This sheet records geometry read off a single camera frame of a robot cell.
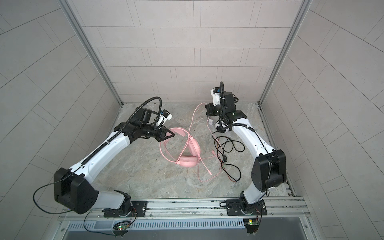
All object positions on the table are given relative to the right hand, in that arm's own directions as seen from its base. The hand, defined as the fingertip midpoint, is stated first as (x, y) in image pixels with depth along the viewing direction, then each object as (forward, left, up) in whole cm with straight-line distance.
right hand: (205, 105), depth 82 cm
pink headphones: (-23, +7, -5) cm, 24 cm away
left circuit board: (-50, +41, -21) cm, 68 cm away
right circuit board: (-52, -17, -27) cm, 61 cm away
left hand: (-15, +16, -3) cm, 22 cm away
